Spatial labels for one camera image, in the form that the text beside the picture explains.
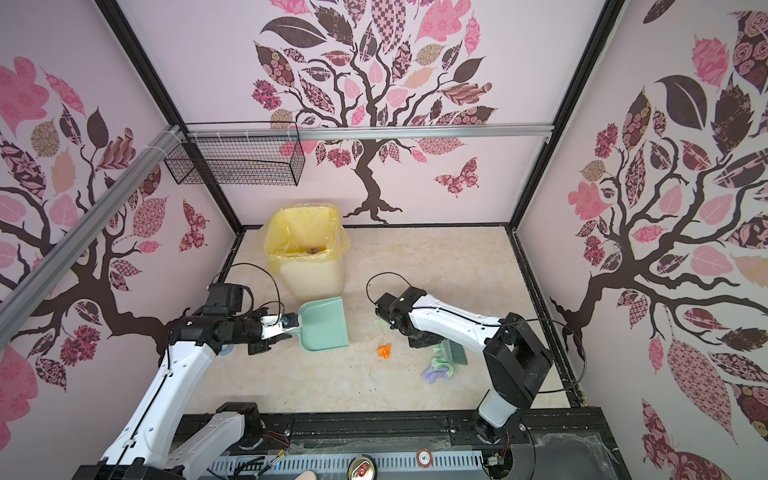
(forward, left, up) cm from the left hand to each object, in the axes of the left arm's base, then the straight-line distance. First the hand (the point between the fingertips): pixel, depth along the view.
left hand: (282, 330), depth 77 cm
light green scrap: (-2, -27, +7) cm, 28 cm away
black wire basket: (+52, +11, +20) cm, 57 cm away
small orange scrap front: (-1, -27, -12) cm, 30 cm away
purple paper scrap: (-7, -40, -13) cm, 43 cm away
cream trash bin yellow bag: (+33, 0, -3) cm, 34 cm away
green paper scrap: (-4, -43, -11) cm, 44 cm away
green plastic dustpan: (+2, -10, -2) cm, 11 cm away
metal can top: (-29, -23, -2) cm, 37 cm away
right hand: (+1, -40, -6) cm, 41 cm away
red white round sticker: (-27, -37, -13) cm, 47 cm away
